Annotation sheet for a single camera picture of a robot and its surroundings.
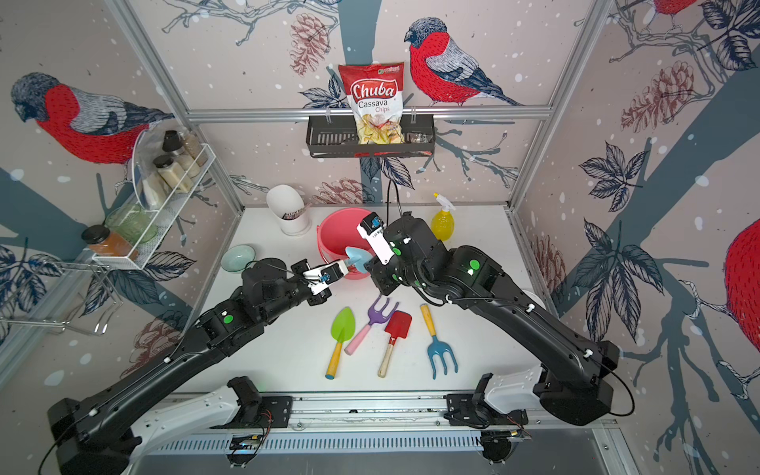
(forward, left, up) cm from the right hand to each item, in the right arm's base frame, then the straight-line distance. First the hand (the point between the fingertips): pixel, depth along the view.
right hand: (369, 261), depth 62 cm
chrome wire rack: (-9, +64, -10) cm, 65 cm away
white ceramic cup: (+41, +36, -27) cm, 61 cm away
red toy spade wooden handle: (-1, -7, -32) cm, 33 cm away
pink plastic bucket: (+23, +13, -18) cm, 32 cm away
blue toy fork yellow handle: (-6, -18, -34) cm, 39 cm away
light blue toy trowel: (+2, +3, -1) cm, 4 cm away
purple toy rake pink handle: (+3, +1, -35) cm, 35 cm away
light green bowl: (+21, +51, -31) cm, 63 cm away
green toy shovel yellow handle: (-1, +10, -34) cm, 36 cm away
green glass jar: (+8, +57, +2) cm, 58 cm away
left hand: (+3, +7, -3) cm, 9 cm away
